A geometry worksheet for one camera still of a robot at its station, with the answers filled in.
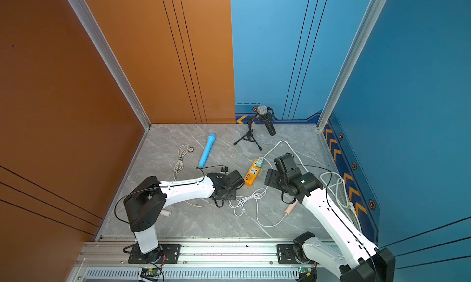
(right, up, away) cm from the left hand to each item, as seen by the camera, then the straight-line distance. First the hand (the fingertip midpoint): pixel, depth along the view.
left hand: (231, 192), depth 89 cm
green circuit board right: (+30, -27, -17) cm, 44 cm away
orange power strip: (+11, +9, +5) cm, 15 cm away
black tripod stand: (+10, +28, +16) cm, 34 cm away
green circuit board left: (-31, -27, -17) cm, 44 cm away
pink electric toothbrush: (+28, -6, -5) cm, 29 cm away
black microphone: (+18, +39, +5) cm, 43 cm away
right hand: (+19, +9, -11) cm, 23 cm away
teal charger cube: (+14, +14, +5) cm, 21 cm away
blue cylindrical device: (-13, +25, +19) cm, 35 cm away
